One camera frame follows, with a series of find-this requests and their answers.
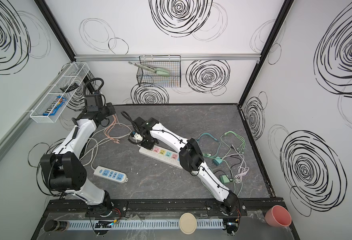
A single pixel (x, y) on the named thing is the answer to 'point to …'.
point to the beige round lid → (187, 223)
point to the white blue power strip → (110, 173)
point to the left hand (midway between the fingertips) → (111, 105)
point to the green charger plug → (224, 179)
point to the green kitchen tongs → (157, 70)
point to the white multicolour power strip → (163, 154)
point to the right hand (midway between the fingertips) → (148, 144)
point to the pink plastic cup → (278, 216)
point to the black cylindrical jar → (55, 225)
